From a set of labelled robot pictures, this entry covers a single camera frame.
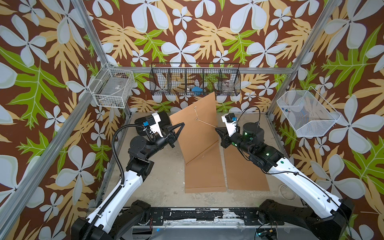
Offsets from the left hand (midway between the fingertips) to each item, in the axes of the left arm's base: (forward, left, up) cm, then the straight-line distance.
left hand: (183, 123), depth 60 cm
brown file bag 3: (-5, -34, -40) cm, 53 cm away
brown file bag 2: (0, -7, -7) cm, 9 cm away
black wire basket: (+48, -6, -11) cm, 49 cm away
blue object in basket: (+38, -7, -12) cm, 40 cm away
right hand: (+4, -15, -8) cm, 17 cm away
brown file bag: (-5, -11, -40) cm, 42 cm away
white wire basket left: (+32, +42, -6) cm, 54 cm away
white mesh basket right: (+18, -69, -13) cm, 73 cm away
